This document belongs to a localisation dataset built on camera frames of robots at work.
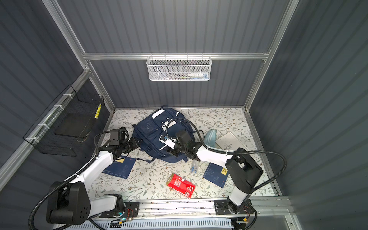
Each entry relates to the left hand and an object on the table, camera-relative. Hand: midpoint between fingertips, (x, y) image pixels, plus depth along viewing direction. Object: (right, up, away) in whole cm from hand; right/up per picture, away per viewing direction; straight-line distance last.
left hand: (139, 141), depth 88 cm
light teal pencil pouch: (+45, +1, +8) cm, 46 cm away
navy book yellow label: (+47, -19, -3) cm, 51 cm away
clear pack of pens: (+34, -16, -1) cm, 38 cm away
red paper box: (+26, -24, -6) cm, 36 cm away
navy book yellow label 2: (-10, -15, 0) cm, 18 cm away
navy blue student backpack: (+8, +5, +13) cm, 16 cm away
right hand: (+19, -1, -3) cm, 19 cm away
